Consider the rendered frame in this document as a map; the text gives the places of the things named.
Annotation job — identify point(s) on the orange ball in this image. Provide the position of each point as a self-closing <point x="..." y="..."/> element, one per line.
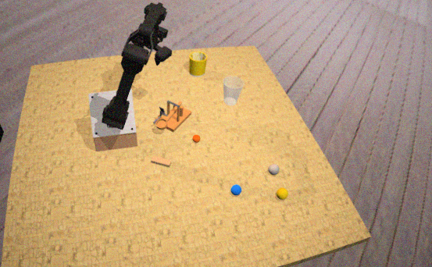
<point x="196" y="138"/>

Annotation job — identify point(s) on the clear plastic cup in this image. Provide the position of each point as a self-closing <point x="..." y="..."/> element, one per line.
<point x="232" y="87"/>

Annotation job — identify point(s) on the yellow ball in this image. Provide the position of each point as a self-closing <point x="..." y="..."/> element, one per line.
<point x="282" y="193"/>

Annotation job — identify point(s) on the peach flat bar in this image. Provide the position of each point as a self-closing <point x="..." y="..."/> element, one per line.
<point x="161" y="161"/>

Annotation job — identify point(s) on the orange wooden catapult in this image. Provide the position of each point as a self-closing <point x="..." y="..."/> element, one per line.
<point x="174" y="117"/>

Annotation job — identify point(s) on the blue ball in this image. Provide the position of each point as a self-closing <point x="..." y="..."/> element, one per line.
<point x="236" y="189"/>

